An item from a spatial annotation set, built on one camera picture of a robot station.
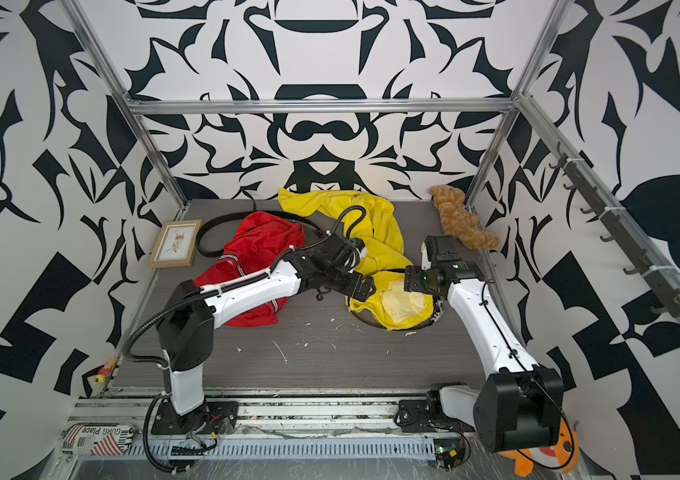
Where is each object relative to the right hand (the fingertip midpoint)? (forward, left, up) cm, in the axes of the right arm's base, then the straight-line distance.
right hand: (416, 275), depth 84 cm
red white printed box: (-36, +76, -9) cm, 85 cm away
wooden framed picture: (+20, +78, -10) cm, 81 cm away
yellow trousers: (-4, +6, -11) cm, 13 cm away
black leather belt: (+25, +71, -10) cm, 76 cm away
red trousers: (+12, +48, -3) cm, 49 cm away
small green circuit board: (-39, -4, -15) cm, 42 cm away
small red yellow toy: (-21, +86, -15) cm, 90 cm away
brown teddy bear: (+25, -21, -6) cm, 33 cm away
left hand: (0, +16, 0) cm, 16 cm away
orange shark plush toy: (-40, -24, -6) cm, 48 cm away
